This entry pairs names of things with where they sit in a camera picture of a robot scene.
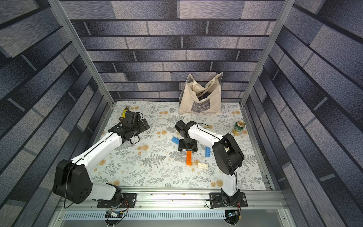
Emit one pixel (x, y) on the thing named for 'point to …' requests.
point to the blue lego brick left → (175, 140)
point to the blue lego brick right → (207, 152)
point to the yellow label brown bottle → (124, 114)
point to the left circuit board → (112, 213)
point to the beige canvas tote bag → (195, 97)
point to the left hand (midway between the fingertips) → (143, 124)
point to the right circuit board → (232, 216)
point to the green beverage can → (239, 125)
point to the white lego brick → (203, 165)
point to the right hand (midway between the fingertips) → (185, 150)
